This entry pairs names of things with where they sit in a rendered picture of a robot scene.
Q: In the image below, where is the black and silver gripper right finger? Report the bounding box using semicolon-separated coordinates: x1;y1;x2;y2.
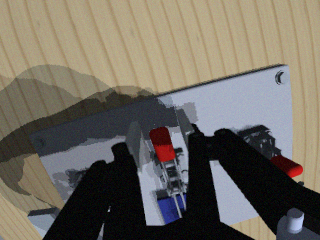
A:
176;108;320;240

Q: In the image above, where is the blue rectangular block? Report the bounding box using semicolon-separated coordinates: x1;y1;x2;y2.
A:
157;191;185;224

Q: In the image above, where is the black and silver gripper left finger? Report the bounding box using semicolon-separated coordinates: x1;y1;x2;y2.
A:
42;120;147;240

